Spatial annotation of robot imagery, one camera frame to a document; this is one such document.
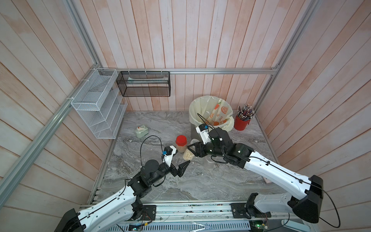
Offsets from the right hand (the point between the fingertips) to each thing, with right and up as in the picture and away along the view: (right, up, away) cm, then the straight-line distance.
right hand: (190, 146), depth 72 cm
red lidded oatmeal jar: (-5, -1, +16) cm, 17 cm away
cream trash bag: (+18, +20, +21) cm, 34 cm away
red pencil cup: (+39, +11, +33) cm, 52 cm away
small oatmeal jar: (-2, -5, 0) cm, 5 cm away
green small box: (-33, +6, +29) cm, 44 cm away
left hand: (-4, -6, +1) cm, 8 cm away
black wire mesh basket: (-32, +41, +31) cm, 60 cm away
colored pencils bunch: (+40, +19, +26) cm, 51 cm away
